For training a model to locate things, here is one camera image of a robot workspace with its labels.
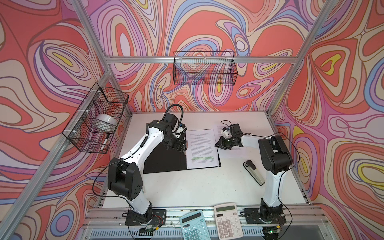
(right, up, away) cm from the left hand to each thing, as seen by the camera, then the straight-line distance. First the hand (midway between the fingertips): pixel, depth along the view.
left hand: (181, 146), depth 83 cm
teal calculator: (+7, -36, -14) cm, 39 cm away
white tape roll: (-37, +15, -10) cm, 41 cm away
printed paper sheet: (+12, -4, +15) cm, 20 cm away
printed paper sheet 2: (+24, +5, +14) cm, 29 cm away
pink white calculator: (+23, -35, -13) cm, 44 cm away
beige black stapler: (+41, -13, +2) cm, 43 cm away
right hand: (+22, -3, +17) cm, 28 cm away
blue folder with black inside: (-13, -10, +10) cm, 20 cm away
